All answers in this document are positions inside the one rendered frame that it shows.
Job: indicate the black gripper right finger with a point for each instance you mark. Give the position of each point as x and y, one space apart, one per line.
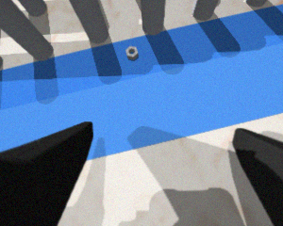
261 159

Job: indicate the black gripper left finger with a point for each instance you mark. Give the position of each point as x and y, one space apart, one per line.
37 179

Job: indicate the grey hex nut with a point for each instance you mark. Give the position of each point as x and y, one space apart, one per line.
131 49

